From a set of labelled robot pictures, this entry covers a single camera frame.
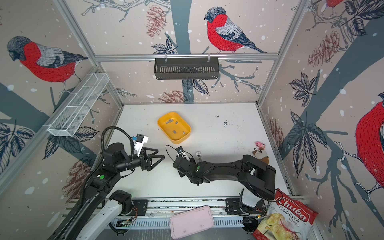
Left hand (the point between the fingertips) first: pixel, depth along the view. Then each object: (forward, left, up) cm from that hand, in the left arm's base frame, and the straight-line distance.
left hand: (158, 155), depth 67 cm
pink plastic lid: (-23, -15, -20) cm, 34 cm away
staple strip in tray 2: (+37, -3, -23) cm, 44 cm away
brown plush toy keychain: (+11, -57, -21) cm, 61 cm away
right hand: (+3, -8, -20) cm, 22 cm away
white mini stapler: (+10, -19, -21) cm, 30 cm away
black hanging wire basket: (+66, -10, +4) cm, 67 cm away
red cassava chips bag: (-23, -58, -18) cm, 65 cm away
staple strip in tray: (+39, +2, -24) cm, 46 cm away
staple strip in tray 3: (+29, -2, -24) cm, 38 cm away
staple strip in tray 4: (+28, -9, -23) cm, 38 cm away
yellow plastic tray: (+34, -2, -24) cm, 41 cm away
